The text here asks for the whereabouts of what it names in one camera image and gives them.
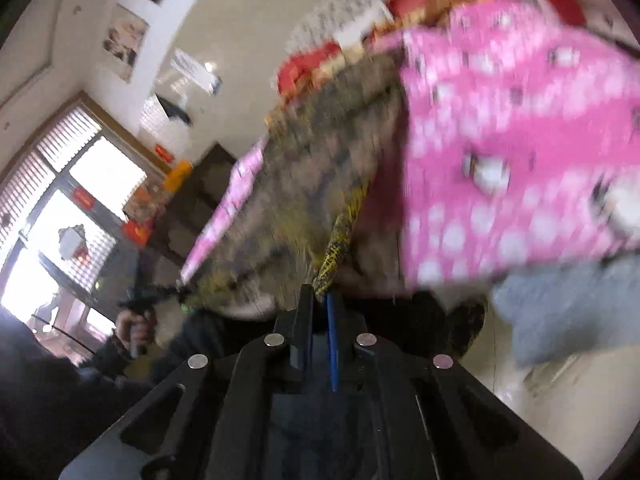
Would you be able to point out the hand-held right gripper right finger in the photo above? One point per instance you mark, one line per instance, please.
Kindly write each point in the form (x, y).
(334, 340)

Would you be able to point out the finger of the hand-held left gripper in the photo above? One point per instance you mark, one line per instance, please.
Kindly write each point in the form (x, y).
(177, 292)

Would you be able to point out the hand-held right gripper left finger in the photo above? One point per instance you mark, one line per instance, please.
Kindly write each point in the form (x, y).
(301, 330)

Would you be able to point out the dark floral shirt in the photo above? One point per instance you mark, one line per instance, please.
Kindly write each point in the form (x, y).
(310, 175)

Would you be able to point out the person's left hand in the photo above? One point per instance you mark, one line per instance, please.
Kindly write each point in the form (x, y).
(125, 325)

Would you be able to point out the red box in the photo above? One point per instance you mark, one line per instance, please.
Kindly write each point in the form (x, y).
(136, 233)

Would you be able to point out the dark wooden table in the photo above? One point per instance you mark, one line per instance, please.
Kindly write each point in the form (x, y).
(195, 200)

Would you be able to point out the window with blinds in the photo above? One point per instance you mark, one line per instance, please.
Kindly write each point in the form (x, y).
(75, 200)

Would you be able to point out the orange box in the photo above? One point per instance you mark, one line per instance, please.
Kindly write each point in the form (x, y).
(177, 177)

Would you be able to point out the dark hanging cloth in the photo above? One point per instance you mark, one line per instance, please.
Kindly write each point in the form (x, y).
(172, 107)

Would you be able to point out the pink penguin blanket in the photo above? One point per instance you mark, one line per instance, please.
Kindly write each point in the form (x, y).
(500, 110)

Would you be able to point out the white pillow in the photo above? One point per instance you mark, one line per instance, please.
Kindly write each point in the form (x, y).
(357, 25)

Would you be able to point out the red wall sticker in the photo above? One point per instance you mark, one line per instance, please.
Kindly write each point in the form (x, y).
(163, 153)

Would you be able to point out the wall calendar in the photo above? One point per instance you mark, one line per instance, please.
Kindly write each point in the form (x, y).
(195, 70)

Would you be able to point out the wall poster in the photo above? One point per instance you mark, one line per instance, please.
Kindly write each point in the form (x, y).
(125, 42)

